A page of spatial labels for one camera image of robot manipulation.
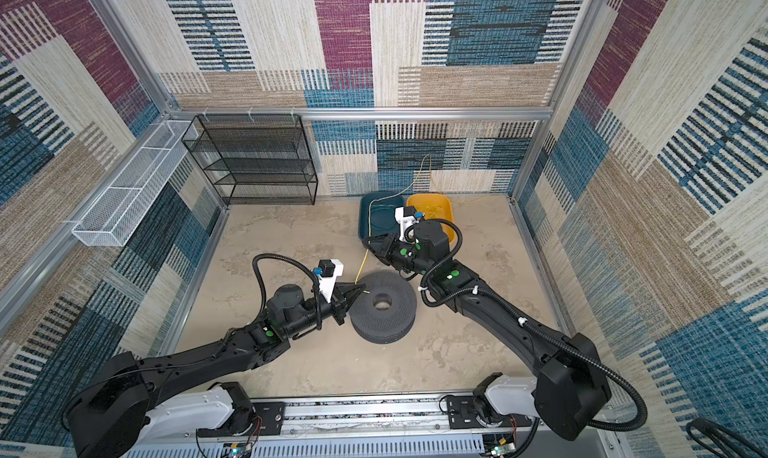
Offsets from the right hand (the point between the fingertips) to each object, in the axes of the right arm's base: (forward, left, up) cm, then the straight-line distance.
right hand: (363, 244), depth 72 cm
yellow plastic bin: (+36, -24, -26) cm, 51 cm away
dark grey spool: (-10, -6, -25) cm, 27 cm away
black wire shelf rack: (+48, +41, -10) cm, 64 cm away
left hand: (-7, 0, -7) cm, 10 cm away
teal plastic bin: (+37, -2, -30) cm, 48 cm away
